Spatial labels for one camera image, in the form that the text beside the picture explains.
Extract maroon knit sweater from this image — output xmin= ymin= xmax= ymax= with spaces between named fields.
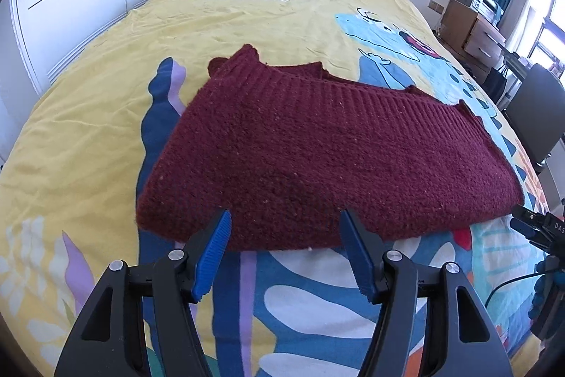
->
xmin=136 ymin=45 xmax=524 ymax=251

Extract dark green chair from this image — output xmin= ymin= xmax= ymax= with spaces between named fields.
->
xmin=503 ymin=64 xmax=565 ymax=175

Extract yellow dinosaur bedspread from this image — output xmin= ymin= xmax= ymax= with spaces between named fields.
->
xmin=1 ymin=0 xmax=548 ymax=376

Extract wooden nightstand drawers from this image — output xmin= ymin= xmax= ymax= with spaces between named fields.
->
xmin=440 ymin=0 xmax=506 ymax=68

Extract white printer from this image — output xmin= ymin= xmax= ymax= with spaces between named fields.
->
xmin=456 ymin=0 xmax=504 ymax=26

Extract black cable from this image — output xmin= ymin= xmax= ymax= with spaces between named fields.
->
xmin=483 ymin=268 xmax=553 ymax=309

